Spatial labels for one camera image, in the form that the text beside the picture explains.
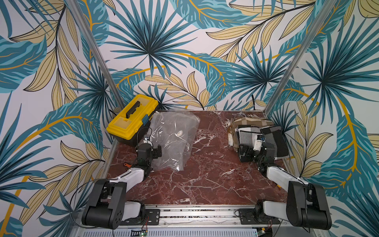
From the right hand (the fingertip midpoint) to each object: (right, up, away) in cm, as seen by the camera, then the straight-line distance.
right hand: (247, 146), depth 91 cm
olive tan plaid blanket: (+2, +16, +12) cm, 20 cm away
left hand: (-60, 0, -1) cm, 60 cm away
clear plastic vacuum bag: (-48, +10, +12) cm, 50 cm away
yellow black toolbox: (-70, +13, -3) cm, 72 cm away
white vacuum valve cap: (-43, +7, +9) cm, 44 cm away
